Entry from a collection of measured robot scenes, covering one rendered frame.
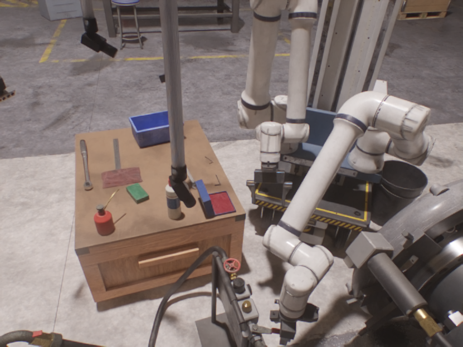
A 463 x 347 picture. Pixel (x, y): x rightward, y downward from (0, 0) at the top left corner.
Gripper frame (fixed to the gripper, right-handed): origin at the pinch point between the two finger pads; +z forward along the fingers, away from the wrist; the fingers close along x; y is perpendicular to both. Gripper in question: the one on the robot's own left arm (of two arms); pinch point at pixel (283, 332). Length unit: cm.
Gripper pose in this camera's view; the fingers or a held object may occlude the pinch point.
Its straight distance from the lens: 138.1
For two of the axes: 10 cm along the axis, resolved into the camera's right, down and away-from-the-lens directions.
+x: -1.6, 6.2, -7.7
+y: -9.9, -1.4, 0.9
